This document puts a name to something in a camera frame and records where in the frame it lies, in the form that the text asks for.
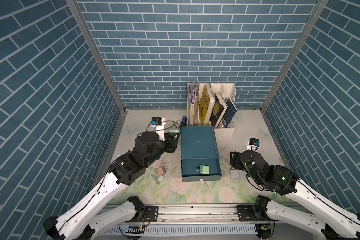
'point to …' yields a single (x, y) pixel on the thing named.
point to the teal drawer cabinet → (198, 147)
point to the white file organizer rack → (225, 90)
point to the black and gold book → (219, 107)
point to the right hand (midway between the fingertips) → (235, 156)
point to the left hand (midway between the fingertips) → (180, 134)
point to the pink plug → (161, 170)
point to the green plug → (203, 169)
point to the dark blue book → (229, 114)
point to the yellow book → (207, 100)
